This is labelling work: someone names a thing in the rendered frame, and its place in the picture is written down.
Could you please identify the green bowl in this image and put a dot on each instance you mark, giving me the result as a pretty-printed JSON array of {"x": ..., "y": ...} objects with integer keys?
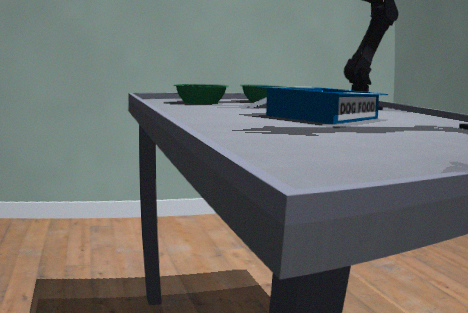
[
  {"x": 255, "y": 94},
  {"x": 200, "y": 93}
]

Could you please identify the blue dog food box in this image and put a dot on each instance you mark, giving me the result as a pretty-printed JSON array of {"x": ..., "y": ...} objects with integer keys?
[{"x": 291, "y": 103}]

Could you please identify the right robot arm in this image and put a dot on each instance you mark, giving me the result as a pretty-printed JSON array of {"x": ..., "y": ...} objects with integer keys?
[{"x": 358, "y": 67}]

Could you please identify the grey table edge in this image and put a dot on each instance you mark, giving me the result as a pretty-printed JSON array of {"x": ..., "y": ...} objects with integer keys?
[{"x": 297, "y": 206}]

